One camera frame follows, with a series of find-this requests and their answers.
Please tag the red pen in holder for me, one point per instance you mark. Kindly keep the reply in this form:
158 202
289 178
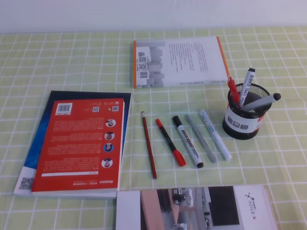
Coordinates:
234 93

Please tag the red pencil with eraser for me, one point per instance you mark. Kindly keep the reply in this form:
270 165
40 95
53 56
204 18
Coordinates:
148 145

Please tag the red and black marker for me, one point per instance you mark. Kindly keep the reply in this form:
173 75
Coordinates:
178 156

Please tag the grey marker with black cap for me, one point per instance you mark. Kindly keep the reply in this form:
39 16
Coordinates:
262 102

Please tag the red paperback book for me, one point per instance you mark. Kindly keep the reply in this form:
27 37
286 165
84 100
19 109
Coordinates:
81 152

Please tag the blue and white book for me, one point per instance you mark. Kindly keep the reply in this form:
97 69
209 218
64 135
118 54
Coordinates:
25 181

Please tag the Agilex brochure booklet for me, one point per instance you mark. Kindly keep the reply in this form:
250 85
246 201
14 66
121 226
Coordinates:
239 207

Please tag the white book with orange spine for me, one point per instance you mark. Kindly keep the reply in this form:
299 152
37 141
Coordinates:
179 62

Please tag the black mesh pen holder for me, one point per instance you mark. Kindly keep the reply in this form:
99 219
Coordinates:
245 125

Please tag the white paint marker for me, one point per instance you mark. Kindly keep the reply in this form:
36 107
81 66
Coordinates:
216 137

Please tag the grey pen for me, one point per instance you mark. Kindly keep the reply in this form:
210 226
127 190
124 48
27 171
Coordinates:
201 139

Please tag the upright white marker in holder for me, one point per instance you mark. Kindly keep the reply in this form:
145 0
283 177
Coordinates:
246 86

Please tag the white marker with black cap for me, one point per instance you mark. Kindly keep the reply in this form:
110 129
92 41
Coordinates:
197 160

